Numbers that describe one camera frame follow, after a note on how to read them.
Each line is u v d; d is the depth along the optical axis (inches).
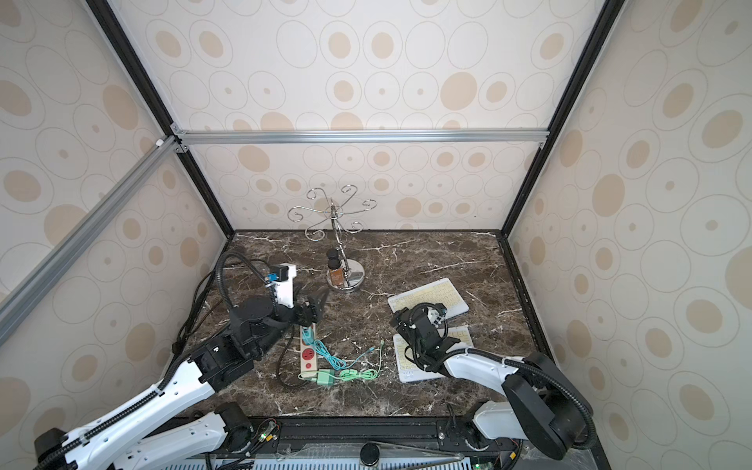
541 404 16.8
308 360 33.1
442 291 40.4
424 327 26.5
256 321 19.8
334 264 37.9
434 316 30.9
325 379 32.0
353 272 41.2
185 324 38.2
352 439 29.3
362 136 35.5
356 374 32.7
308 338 33.9
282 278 22.8
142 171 30.5
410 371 32.9
